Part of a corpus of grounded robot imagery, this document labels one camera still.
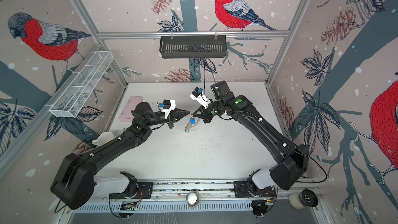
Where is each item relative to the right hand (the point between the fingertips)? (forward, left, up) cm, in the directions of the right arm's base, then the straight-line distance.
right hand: (196, 111), depth 72 cm
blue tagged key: (-3, +2, -4) cm, 5 cm away
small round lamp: (-33, 0, -16) cm, 37 cm away
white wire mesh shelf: (+3, +61, +4) cm, 61 cm away
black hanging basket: (+54, +6, +1) cm, 54 cm away
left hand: (-1, +2, +3) cm, 4 cm away
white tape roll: (-31, -45, -16) cm, 57 cm away
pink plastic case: (+13, +49, -25) cm, 57 cm away
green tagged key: (-2, +6, -17) cm, 18 cm away
